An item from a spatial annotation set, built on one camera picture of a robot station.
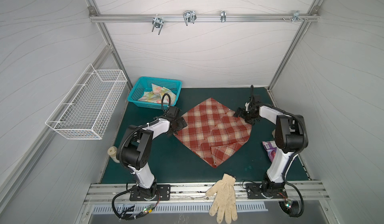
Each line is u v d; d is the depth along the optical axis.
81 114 0.67
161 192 0.74
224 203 0.71
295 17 0.77
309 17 0.78
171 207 0.70
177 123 0.86
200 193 0.75
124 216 0.68
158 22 0.80
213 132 0.95
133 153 0.47
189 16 0.76
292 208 0.72
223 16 0.78
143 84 1.17
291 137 0.52
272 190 0.68
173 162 0.88
